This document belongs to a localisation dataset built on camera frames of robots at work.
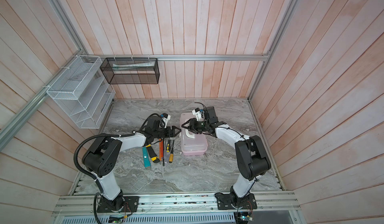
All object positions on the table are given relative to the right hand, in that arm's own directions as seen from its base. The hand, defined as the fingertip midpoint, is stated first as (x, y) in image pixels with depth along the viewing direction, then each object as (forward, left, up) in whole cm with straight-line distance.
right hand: (183, 127), depth 87 cm
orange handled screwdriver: (-12, +7, -13) cm, 19 cm away
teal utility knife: (-14, +23, -14) cm, 30 cm away
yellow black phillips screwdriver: (-8, +10, -12) cm, 17 cm away
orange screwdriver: (-8, +14, -13) cm, 21 cm away
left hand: (0, +4, -7) cm, 8 cm away
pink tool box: (-9, -5, -3) cm, 11 cm away
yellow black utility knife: (-13, +18, -12) cm, 25 cm away
